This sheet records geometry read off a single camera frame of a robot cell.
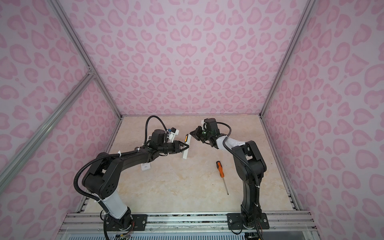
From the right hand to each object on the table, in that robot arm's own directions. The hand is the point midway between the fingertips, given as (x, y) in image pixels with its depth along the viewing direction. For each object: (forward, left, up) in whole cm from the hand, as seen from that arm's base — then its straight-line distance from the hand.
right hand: (190, 131), depth 93 cm
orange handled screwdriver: (-19, -19, -13) cm, 30 cm away
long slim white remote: (-14, +3, -2) cm, 14 cm away
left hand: (-10, +1, 0) cm, 10 cm away
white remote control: (-18, +27, -11) cm, 35 cm away
